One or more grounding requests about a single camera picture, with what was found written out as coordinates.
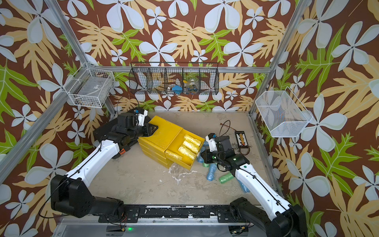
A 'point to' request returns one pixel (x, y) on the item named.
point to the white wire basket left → (90, 87)
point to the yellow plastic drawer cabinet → (153, 145)
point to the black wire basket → (174, 78)
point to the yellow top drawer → (186, 162)
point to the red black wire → (223, 124)
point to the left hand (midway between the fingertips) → (156, 125)
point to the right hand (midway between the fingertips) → (200, 153)
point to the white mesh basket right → (282, 114)
